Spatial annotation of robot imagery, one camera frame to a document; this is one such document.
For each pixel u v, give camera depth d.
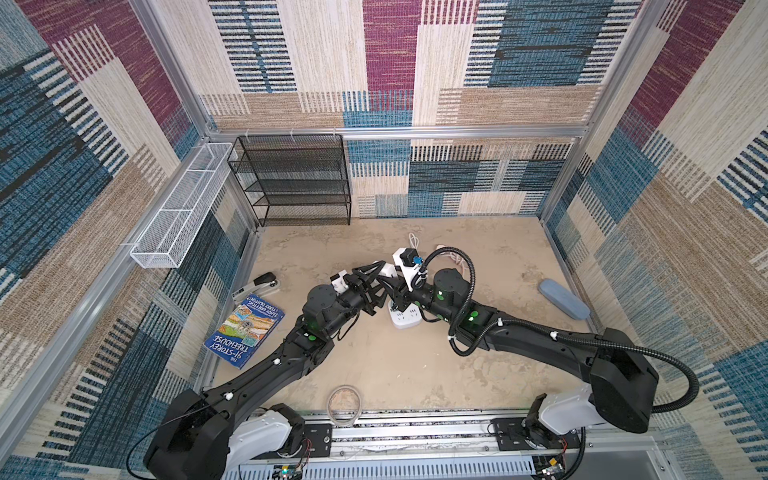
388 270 0.70
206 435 0.39
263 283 1.00
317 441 0.73
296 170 1.08
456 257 0.58
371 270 0.70
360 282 0.65
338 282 0.74
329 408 0.77
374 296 0.71
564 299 0.96
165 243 0.70
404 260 0.62
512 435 0.73
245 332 0.89
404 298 0.65
